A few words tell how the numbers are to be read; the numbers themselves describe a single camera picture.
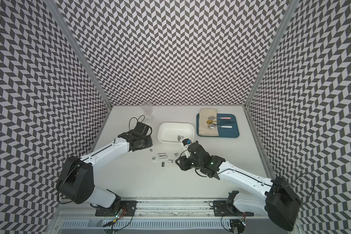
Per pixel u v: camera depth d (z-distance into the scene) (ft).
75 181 1.39
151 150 3.05
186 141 2.32
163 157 2.92
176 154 2.96
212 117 3.59
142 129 2.27
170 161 2.91
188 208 2.47
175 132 3.32
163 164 2.86
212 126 3.46
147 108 3.75
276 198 1.29
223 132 3.36
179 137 3.26
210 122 3.55
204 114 3.64
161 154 2.99
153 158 2.91
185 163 2.27
